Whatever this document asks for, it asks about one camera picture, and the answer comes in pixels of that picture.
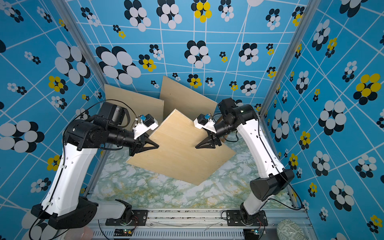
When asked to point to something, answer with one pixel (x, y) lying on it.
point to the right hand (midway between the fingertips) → (199, 140)
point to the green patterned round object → (287, 229)
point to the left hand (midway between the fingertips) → (158, 142)
